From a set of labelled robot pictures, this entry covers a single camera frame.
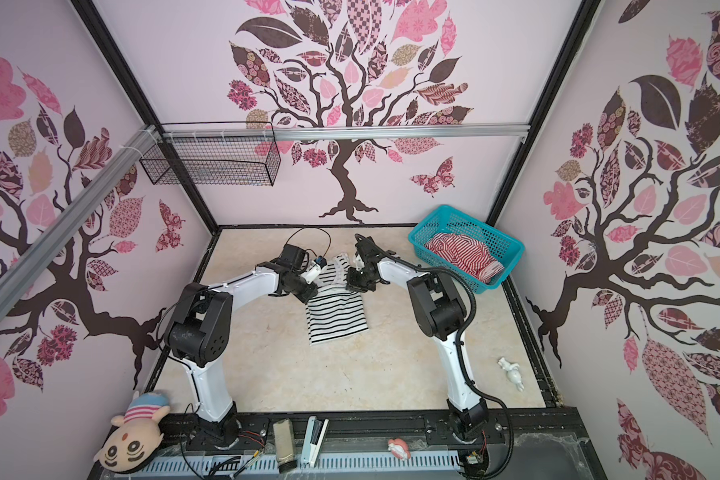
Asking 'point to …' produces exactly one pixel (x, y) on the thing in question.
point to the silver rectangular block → (284, 447)
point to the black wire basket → (217, 153)
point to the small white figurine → (513, 373)
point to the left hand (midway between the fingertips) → (312, 292)
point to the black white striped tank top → (334, 311)
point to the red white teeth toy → (399, 449)
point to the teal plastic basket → (448, 219)
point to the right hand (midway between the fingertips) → (348, 282)
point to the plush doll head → (137, 437)
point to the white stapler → (315, 431)
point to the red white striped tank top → (466, 253)
